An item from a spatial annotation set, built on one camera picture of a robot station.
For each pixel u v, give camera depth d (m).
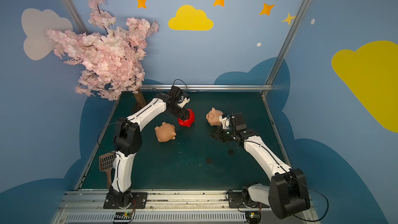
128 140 0.55
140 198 0.75
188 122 0.96
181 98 0.89
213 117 0.96
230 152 0.91
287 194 0.41
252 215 0.73
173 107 0.81
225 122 0.75
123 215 0.73
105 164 0.86
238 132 0.64
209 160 0.88
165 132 0.91
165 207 0.73
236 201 0.74
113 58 0.68
